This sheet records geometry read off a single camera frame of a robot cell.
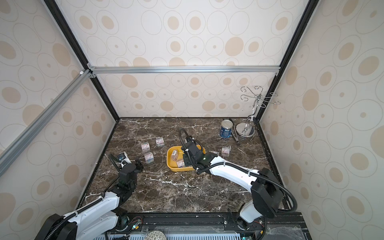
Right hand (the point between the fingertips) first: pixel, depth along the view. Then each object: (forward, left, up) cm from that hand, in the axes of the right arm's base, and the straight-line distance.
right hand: (194, 153), depth 85 cm
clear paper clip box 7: (-2, +8, -10) cm, 13 cm away
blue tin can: (+23, -20, -4) cm, 31 cm away
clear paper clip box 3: (+14, +25, -10) cm, 30 cm away
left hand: (-4, +32, 0) cm, 32 cm away
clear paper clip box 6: (+4, +13, -8) cm, 16 cm away
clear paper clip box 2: (+9, +34, -9) cm, 36 cm away
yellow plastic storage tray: (+1, +15, -11) cm, 18 cm away
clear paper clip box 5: (+8, -14, -11) cm, 20 cm away
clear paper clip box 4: (+9, -20, -11) cm, 24 cm away
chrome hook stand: (+29, -37, -11) cm, 49 cm away
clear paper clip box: (+1, +29, -10) cm, 31 cm away
